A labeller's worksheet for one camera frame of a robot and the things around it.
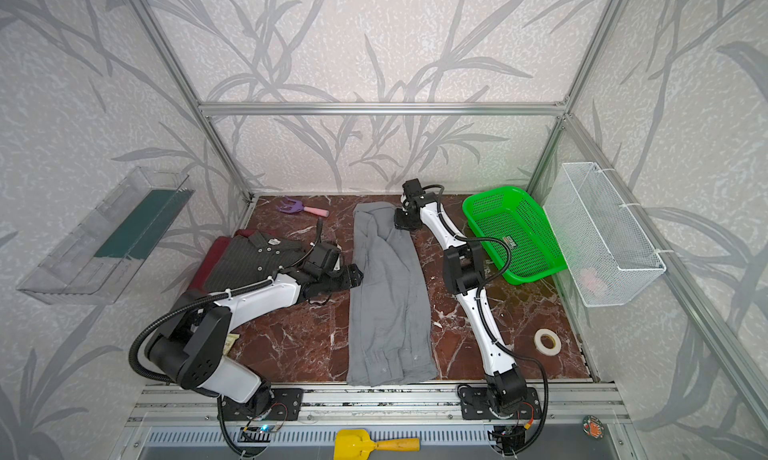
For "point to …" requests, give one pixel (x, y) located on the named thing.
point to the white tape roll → (542, 348)
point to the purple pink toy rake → (297, 207)
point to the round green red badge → (592, 426)
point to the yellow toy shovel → (356, 444)
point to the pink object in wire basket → (589, 279)
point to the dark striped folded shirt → (249, 259)
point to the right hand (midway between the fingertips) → (399, 216)
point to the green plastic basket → (516, 215)
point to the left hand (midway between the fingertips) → (359, 269)
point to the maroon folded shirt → (210, 259)
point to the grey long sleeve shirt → (390, 334)
